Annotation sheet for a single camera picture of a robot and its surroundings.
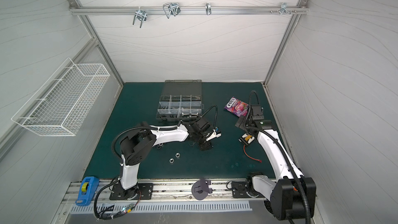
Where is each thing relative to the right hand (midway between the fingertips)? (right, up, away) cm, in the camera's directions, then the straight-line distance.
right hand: (250, 122), depth 83 cm
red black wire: (+6, -21, 0) cm, 22 cm away
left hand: (-21, -13, +5) cm, 25 cm away
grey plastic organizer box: (-42, +12, +24) cm, 50 cm away
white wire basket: (-90, +10, -15) cm, 92 cm away
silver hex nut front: (-43, -21, 0) cm, 48 cm away
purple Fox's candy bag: (-3, +7, +20) cm, 21 cm away
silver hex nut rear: (-40, -18, +1) cm, 44 cm away
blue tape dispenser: (-80, -29, -12) cm, 85 cm away
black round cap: (-27, -31, -11) cm, 42 cm away
